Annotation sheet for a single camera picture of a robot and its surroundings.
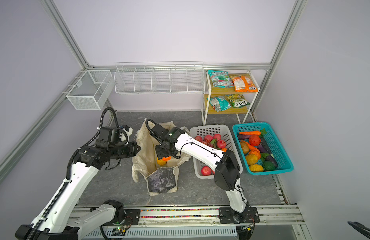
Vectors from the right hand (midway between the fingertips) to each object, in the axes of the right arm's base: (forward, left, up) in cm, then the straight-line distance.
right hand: (163, 155), depth 80 cm
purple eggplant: (+10, -61, -12) cm, 63 cm away
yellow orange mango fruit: (+1, +3, -10) cm, 10 cm away
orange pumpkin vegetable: (+7, -54, -9) cm, 55 cm away
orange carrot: (+21, -56, -9) cm, 61 cm away
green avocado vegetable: (-2, -59, -9) cm, 60 cm away
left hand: (-2, +10, +9) cm, 13 cm away
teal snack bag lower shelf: (+36, -34, +5) cm, 50 cm away
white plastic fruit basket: (+23, -35, -7) cm, 42 cm away
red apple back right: (+19, -33, -10) cm, 39 cm away
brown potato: (+11, -49, -10) cm, 52 cm away
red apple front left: (-5, -24, -10) cm, 26 cm away
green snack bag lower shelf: (+40, -47, +4) cm, 62 cm away
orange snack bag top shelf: (+34, -45, +21) cm, 61 cm away
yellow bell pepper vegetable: (+1, -50, -7) cm, 50 cm away
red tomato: (+15, -55, -8) cm, 58 cm away
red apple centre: (+13, -35, -10) cm, 39 cm away
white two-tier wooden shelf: (+31, -25, +19) cm, 44 cm away
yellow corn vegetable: (-3, -52, -10) cm, 53 cm away
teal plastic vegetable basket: (+16, -66, -11) cm, 69 cm away
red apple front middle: (+18, -26, -10) cm, 33 cm away
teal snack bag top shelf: (+40, -33, +21) cm, 56 cm away
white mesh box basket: (+42, +51, +11) cm, 67 cm away
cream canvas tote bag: (-13, -1, +4) cm, 14 cm away
